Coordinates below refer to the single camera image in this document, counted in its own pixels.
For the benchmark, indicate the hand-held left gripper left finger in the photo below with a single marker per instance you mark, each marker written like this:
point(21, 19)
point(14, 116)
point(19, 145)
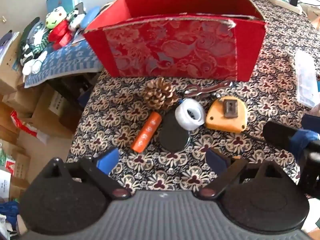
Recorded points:
point(108, 158)

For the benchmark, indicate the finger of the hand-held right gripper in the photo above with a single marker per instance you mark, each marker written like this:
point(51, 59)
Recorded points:
point(311, 122)
point(275, 131)

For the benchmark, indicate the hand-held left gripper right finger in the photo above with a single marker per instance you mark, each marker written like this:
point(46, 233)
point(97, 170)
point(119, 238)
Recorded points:
point(216, 161)

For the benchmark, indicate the yellow tape measure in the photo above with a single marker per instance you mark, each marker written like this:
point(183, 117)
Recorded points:
point(217, 120)

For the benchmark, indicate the orange patterned tube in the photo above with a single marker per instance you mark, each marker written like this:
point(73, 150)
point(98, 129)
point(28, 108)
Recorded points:
point(146, 132)

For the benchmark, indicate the black round disc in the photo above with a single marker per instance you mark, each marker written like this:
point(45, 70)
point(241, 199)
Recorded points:
point(172, 137)

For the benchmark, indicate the clear tape roll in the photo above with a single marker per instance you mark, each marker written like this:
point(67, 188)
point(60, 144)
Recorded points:
point(182, 117)

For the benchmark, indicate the brown pine cone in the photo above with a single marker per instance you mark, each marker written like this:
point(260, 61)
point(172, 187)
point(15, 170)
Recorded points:
point(158, 93)

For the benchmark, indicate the red patterned cardboard box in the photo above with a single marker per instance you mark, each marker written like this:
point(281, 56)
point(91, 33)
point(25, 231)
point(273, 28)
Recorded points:
point(175, 47)

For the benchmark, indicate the clear plastic container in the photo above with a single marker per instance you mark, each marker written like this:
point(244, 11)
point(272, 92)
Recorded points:
point(305, 77)

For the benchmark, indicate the brown cardboard box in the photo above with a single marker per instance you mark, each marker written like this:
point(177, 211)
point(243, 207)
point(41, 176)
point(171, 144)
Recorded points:
point(8, 72)
point(47, 112)
point(20, 101)

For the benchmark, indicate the red white plastic bag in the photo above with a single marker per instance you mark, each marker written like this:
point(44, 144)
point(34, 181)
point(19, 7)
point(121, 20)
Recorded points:
point(25, 126)

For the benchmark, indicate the blue patterned blanket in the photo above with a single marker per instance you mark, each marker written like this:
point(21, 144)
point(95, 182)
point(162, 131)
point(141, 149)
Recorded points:
point(65, 60)

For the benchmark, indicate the white power strip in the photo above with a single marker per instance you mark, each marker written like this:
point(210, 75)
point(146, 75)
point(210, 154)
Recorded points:
point(280, 2)

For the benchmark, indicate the white paper sheet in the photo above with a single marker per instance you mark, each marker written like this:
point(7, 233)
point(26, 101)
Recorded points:
point(78, 38)

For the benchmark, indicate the small red carton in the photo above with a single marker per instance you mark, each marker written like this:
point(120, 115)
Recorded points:
point(63, 41)

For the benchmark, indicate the green white striped plush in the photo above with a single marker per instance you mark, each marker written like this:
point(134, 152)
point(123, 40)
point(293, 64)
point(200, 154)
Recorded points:
point(35, 42)

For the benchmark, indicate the blue eyeglass case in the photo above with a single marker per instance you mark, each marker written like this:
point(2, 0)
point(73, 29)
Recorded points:
point(90, 16)

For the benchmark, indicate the black white panda plush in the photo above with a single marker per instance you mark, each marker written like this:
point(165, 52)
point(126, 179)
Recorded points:
point(75, 17)

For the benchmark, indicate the grey smartphone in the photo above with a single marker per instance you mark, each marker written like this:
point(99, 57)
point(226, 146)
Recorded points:
point(80, 6)

